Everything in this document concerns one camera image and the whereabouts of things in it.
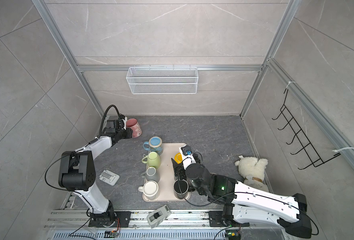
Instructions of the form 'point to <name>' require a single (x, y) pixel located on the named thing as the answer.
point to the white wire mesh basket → (162, 80)
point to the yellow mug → (178, 158)
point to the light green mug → (153, 160)
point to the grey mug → (151, 174)
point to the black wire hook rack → (313, 156)
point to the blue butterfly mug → (154, 144)
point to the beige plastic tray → (166, 182)
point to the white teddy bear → (253, 170)
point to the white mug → (150, 189)
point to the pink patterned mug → (132, 123)
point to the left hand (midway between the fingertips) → (131, 127)
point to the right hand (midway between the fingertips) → (178, 155)
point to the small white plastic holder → (109, 177)
